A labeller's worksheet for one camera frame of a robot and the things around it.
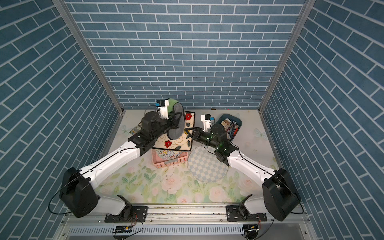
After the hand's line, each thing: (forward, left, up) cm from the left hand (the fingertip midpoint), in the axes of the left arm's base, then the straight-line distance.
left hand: (186, 114), depth 75 cm
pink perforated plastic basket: (-14, +16, -26) cm, 33 cm away
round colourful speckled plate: (-6, +13, -30) cm, 33 cm away
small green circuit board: (-44, +30, -35) cm, 64 cm away
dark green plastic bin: (+18, -31, -28) cm, 46 cm away
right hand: (-7, 0, -4) cm, 8 cm away
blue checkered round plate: (-13, -10, -32) cm, 36 cm away
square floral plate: (-12, +1, -7) cm, 14 cm away
